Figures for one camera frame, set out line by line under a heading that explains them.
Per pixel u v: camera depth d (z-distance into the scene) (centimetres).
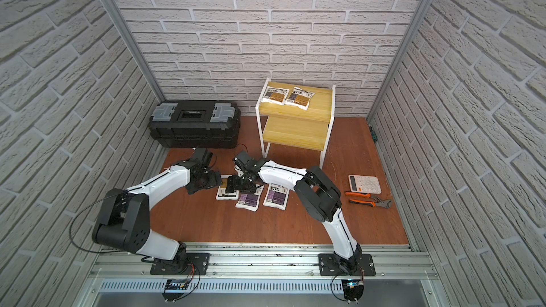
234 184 79
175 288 71
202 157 74
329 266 73
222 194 90
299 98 81
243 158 74
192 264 73
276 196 89
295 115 76
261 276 73
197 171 67
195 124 96
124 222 44
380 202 88
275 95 80
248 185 78
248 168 72
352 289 70
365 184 93
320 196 54
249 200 89
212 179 83
